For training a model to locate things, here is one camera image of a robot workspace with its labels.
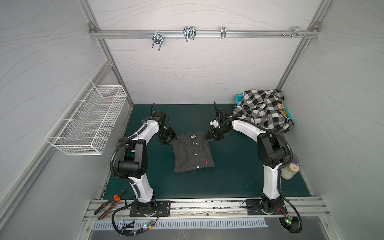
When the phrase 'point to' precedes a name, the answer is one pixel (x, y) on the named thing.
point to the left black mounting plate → (155, 208)
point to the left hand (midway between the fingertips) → (178, 137)
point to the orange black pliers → (116, 198)
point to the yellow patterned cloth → (281, 108)
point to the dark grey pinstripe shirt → (191, 152)
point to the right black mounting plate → (253, 207)
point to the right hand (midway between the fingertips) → (207, 135)
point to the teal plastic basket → (238, 101)
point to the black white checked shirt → (260, 107)
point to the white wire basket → (87, 125)
